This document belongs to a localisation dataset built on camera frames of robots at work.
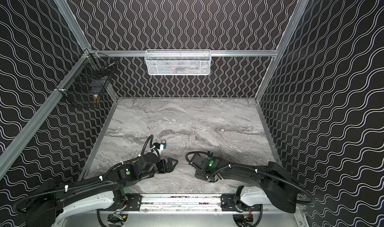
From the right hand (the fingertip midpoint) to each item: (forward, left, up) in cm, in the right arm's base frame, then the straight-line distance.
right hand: (200, 176), depth 82 cm
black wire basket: (+49, +71, +28) cm, 90 cm away
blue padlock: (+20, +23, 0) cm, 30 cm away
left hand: (+2, +12, +11) cm, 16 cm away
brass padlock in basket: (+32, +58, +29) cm, 72 cm away
